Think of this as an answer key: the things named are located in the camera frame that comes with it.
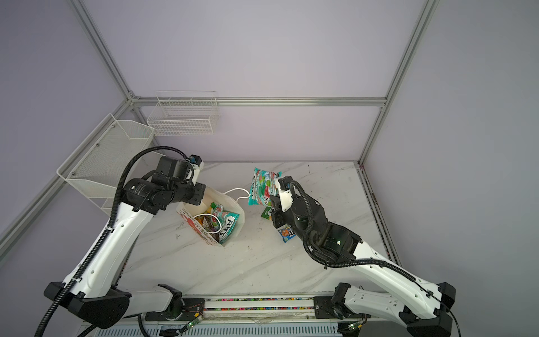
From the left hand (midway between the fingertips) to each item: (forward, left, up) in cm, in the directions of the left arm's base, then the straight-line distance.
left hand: (197, 192), depth 70 cm
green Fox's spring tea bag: (+9, -22, -29) cm, 37 cm away
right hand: (-5, -25, +5) cm, 26 cm away
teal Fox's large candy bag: (-5, -9, -12) cm, 16 cm away
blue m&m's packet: (-2, -32, -28) cm, 42 cm away
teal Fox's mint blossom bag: (-2, -23, +6) cm, 24 cm away
